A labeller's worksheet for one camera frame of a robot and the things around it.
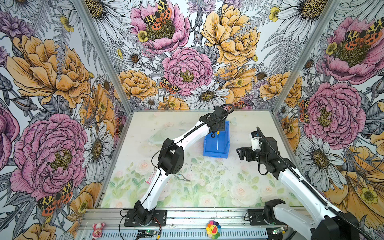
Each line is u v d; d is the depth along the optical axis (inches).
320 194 31.3
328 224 15.8
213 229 27.6
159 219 29.1
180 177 34.5
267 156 24.3
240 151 30.0
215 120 28.1
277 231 28.2
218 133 37.2
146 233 27.9
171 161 23.2
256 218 28.9
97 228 27.1
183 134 24.6
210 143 41.7
